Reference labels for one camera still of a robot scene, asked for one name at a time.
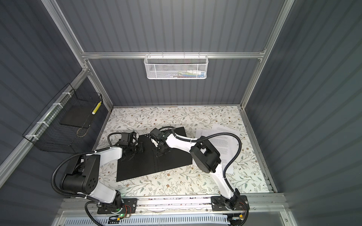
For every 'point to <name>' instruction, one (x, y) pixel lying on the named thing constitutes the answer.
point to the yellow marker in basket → (96, 108)
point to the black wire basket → (45, 132)
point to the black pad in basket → (79, 115)
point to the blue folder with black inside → (146, 163)
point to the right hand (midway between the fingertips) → (158, 155)
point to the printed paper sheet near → (228, 146)
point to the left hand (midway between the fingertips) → (144, 148)
